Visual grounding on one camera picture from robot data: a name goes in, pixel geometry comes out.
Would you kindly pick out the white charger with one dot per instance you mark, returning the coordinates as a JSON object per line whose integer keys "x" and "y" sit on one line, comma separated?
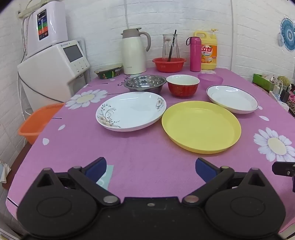
{"x": 277, "y": 88}

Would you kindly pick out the pink thermos bottle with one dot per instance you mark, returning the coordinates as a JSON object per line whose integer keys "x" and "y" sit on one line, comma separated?
{"x": 195, "y": 55}

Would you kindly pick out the red bowl white inside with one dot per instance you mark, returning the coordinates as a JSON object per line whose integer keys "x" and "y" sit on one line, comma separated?
{"x": 183, "y": 88}

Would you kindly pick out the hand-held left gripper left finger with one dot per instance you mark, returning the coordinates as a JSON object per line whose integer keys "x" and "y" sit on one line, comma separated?
{"x": 96, "y": 168}

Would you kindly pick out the white floral plate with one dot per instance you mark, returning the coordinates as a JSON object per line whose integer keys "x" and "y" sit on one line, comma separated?
{"x": 131, "y": 110}

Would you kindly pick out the white cloth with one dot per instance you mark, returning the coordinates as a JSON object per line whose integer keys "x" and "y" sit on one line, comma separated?
{"x": 4, "y": 173}

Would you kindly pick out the black charger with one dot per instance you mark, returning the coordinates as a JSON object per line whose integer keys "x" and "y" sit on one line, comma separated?
{"x": 285, "y": 94}

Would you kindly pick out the green box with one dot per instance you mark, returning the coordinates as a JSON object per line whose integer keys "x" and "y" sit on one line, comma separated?
{"x": 261, "y": 82}

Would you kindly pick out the yellow plastic plate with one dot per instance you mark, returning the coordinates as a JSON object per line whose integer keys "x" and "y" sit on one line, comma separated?
{"x": 200, "y": 127}

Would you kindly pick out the purple plastic bowl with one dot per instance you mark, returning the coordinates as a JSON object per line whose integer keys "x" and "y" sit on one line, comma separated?
{"x": 210, "y": 80}

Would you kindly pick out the white power strip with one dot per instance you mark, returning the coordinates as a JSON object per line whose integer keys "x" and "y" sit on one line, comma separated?
{"x": 282, "y": 105}

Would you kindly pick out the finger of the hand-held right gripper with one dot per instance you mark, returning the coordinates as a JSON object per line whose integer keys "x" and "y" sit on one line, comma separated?
{"x": 283, "y": 169}

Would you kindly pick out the instant noodle paper bowl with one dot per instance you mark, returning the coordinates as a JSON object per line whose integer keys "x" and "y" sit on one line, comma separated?
{"x": 108, "y": 72}

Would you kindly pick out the blue round wall decoration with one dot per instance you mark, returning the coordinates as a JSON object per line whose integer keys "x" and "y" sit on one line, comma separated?
{"x": 288, "y": 32}

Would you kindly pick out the cream thermal jug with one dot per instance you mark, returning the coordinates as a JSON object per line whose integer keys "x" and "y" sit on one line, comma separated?
{"x": 133, "y": 53}

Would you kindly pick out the beige yarn ball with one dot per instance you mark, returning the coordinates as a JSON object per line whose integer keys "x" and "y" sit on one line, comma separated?
{"x": 283, "y": 80}

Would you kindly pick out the white water dispenser with screen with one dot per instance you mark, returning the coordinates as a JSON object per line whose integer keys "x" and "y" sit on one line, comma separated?
{"x": 46, "y": 76}

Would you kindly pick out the white water purifier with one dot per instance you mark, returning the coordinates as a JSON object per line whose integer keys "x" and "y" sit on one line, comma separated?
{"x": 55, "y": 23}

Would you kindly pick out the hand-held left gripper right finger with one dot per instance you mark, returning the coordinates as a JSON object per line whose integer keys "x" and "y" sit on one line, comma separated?
{"x": 205, "y": 169}

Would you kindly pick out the red plastic basket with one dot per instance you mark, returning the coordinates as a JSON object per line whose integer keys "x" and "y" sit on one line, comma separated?
{"x": 169, "y": 65}

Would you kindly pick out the black stirring spoon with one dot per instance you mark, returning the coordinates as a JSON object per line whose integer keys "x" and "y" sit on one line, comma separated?
{"x": 172, "y": 45}

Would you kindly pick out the orange plastic basket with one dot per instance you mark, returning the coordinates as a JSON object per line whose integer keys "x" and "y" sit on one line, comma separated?
{"x": 34, "y": 124}

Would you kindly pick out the white plate dark rim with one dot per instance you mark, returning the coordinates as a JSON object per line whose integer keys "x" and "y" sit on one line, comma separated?
{"x": 232, "y": 100}

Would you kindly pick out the stainless steel bowl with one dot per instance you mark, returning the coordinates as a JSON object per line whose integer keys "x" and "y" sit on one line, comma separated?
{"x": 144, "y": 84}

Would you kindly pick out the glass pitcher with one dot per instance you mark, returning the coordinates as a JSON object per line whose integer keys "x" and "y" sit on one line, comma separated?
{"x": 166, "y": 46}

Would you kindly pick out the yellow detergent bottle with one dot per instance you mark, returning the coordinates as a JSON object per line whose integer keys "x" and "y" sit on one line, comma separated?
{"x": 209, "y": 55}

